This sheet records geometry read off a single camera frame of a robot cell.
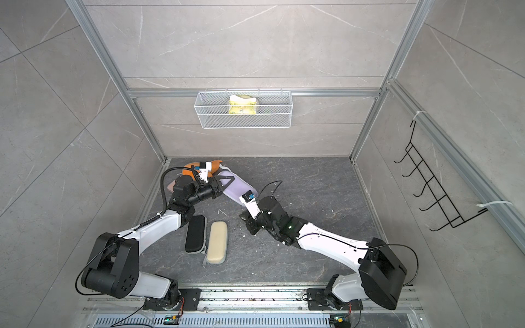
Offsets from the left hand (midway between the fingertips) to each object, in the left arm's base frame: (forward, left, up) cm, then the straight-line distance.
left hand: (234, 177), depth 79 cm
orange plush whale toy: (0, +16, +4) cm, 17 cm away
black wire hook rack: (-24, -67, +8) cm, 71 cm away
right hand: (-12, -3, -8) cm, 15 cm away
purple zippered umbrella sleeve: (-3, -1, -3) cm, 4 cm away
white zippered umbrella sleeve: (-17, +9, -23) cm, 30 cm away
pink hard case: (+13, +38, -23) cm, 46 cm away
